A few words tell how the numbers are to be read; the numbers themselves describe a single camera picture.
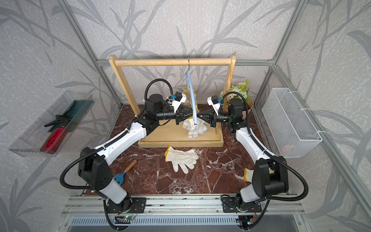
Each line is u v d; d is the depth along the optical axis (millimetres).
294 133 603
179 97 608
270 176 428
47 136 629
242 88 860
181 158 887
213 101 641
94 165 426
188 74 1062
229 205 723
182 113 637
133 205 724
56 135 600
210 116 679
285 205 752
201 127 806
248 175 839
